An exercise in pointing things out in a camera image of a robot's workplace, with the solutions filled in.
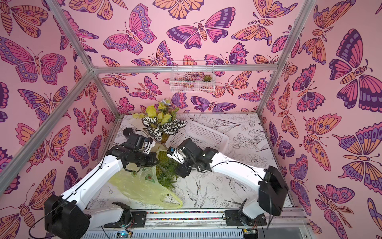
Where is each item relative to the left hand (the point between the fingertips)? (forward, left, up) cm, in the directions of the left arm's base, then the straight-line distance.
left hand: (160, 160), depth 80 cm
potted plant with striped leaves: (+21, +1, +9) cm, 23 cm away
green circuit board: (-31, +16, -16) cm, 38 cm away
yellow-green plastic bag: (-11, +9, -5) cm, 15 cm away
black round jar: (+28, +30, -10) cm, 42 cm away
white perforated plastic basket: (+24, -25, -10) cm, 36 cm away
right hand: (-2, -10, +1) cm, 11 cm away
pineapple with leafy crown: (-2, -2, -9) cm, 9 cm away
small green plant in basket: (+46, -26, +21) cm, 57 cm away
